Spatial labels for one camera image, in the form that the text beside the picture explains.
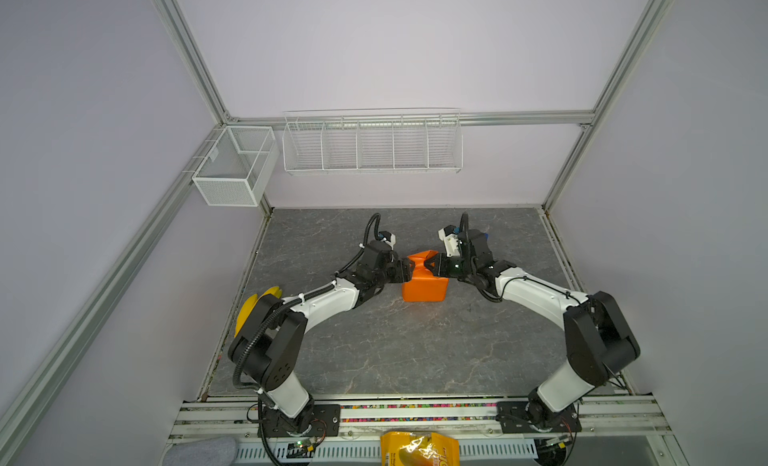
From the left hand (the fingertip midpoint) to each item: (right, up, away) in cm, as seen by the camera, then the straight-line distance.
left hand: (408, 268), depth 89 cm
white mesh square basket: (-58, +33, +13) cm, 68 cm away
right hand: (+5, +1, -1) cm, 5 cm away
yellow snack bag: (-2, -38, -23) cm, 44 cm away
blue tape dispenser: (+29, +10, +18) cm, 35 cm away
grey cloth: (-46, -40, -21) cm, 65 cm away
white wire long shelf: (-11, +41, +10) cm, 44 cm away
